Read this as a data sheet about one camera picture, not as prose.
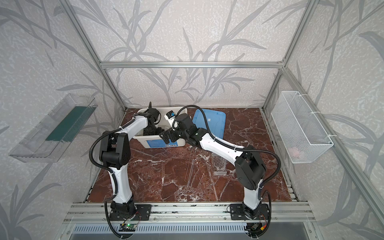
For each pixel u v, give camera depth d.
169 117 0.70
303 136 0.61
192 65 0.98
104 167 0.54
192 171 0.88
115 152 0.54
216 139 0.55
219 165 0.89
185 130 0.62
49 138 0.63
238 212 0.74
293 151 0.73
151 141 0.89
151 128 0.83
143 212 0.73
